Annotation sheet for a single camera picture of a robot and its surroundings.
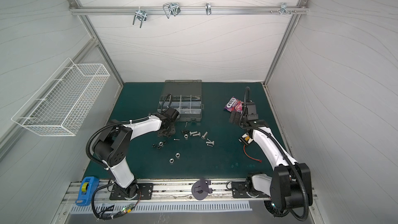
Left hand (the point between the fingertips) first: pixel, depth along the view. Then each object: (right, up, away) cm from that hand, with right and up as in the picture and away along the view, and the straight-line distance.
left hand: (172, 129), depth 95 cm
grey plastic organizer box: (+7, +21, +13) cm, 25 cm away
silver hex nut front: (+2, -14, -13) cm, 19 cm away
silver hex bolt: (+14, -2, -2) cm, 15 cm away
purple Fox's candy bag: (+41, +15, +9) cm, 44 cm away
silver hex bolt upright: (+19, -3, -4) cm, 20 cm away
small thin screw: (+3, -5, -4) cm, 7 cm away
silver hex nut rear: (+5, -12, -11) cm, 17 cm away
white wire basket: (-45, +17, -26) cm, 55 cm away
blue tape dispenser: (-35, -22, -23) cm, 47 cm away
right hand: (+42, +11, -8) cm, 44 cm away
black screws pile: (+8, -1, -2) cm, 8 cm away
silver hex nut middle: (+9, -3, -4) cm, 10 cm away
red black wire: (+50, -14, -13) cm, 54 cm away
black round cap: (+18, -24, -22) cm, 37 cm away
